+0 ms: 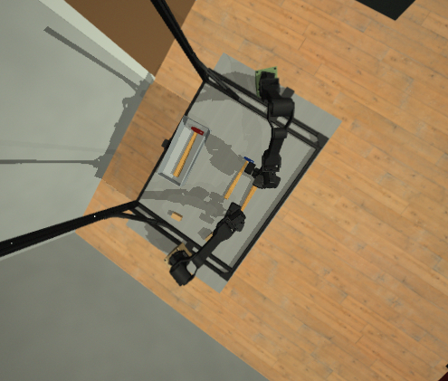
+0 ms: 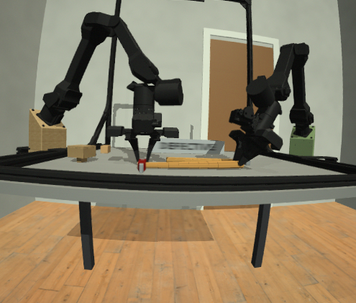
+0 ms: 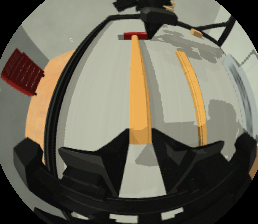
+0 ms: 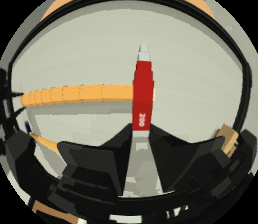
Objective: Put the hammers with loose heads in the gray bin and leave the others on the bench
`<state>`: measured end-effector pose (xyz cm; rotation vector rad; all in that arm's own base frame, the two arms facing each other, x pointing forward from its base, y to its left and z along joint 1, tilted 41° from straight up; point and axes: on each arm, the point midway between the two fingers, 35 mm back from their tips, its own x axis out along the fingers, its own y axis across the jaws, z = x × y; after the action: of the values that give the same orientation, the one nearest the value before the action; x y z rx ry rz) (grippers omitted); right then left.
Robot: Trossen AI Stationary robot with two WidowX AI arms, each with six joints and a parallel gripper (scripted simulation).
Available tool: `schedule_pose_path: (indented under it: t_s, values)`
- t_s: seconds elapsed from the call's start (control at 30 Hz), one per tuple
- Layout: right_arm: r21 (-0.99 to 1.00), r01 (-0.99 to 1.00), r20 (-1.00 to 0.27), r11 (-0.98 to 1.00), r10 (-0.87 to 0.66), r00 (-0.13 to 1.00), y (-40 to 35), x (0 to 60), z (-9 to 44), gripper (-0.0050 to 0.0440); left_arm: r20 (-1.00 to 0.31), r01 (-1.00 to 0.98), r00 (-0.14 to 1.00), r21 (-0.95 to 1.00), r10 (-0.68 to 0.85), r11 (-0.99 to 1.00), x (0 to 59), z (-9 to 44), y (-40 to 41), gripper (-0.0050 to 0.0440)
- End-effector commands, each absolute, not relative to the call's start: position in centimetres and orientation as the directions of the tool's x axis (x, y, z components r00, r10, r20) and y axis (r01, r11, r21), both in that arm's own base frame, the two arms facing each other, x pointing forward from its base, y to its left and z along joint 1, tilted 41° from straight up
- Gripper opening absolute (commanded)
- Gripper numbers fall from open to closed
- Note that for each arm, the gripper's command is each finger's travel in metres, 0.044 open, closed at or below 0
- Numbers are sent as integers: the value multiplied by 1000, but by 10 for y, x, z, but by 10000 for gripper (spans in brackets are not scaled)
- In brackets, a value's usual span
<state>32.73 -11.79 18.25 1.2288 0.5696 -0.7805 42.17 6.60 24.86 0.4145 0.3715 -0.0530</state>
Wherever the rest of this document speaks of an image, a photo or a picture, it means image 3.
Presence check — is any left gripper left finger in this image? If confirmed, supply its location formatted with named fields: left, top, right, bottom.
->
left=58, top=128, right=129, bottom=197

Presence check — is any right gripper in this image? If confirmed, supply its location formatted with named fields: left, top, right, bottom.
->
left=135, top=0, right=178, bottom=39

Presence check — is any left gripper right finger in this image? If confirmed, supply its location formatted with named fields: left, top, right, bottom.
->
left=151, top=128, right=224, bottom=194

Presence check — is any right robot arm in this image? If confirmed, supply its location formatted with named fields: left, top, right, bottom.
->
left=113, top=0, right=172, bottom=12

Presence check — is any small tan block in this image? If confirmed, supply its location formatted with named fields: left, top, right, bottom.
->
left=190, top=28, right=203, bottom=38

